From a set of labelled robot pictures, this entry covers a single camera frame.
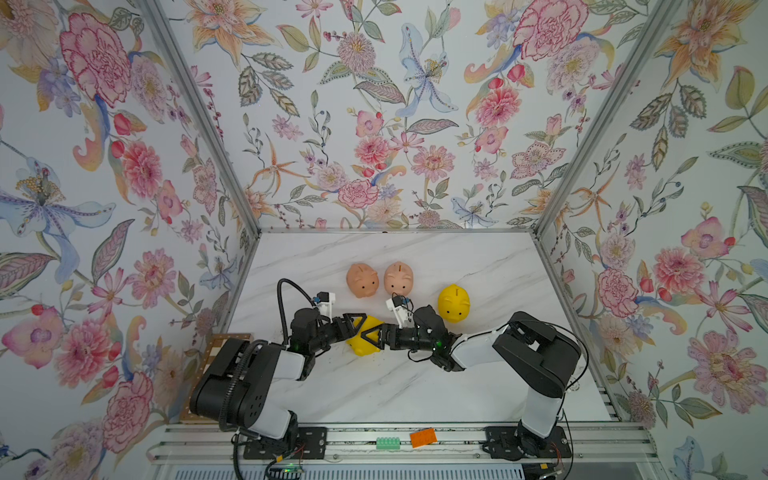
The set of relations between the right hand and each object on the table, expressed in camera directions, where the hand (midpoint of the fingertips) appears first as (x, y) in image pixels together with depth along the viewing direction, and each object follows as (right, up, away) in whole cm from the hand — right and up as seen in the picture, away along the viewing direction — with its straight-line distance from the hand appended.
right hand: (368, 334), depth 84 cm
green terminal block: (+6, -24, -11) cm, 27 cm away
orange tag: (+14, -24, -9) cm, 29 cm away
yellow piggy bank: (-2, -2, -3) cm, 4 cm away
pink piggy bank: (-2, +14, +11) cm, 18 cm away
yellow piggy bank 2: (+26, +8, +6) cm, 28 cm away
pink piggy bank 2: (+9, +15, +11) cm, 21 cm away
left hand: (-1, +3, +4) cm, 5 cm away
